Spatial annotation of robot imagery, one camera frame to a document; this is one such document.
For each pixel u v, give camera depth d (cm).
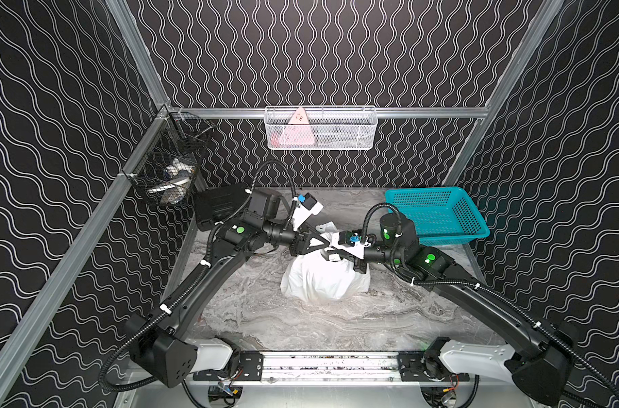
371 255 59
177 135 98
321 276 70
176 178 85
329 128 126
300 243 58
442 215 112
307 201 59
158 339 38
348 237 55
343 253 58
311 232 61
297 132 90
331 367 76
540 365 38
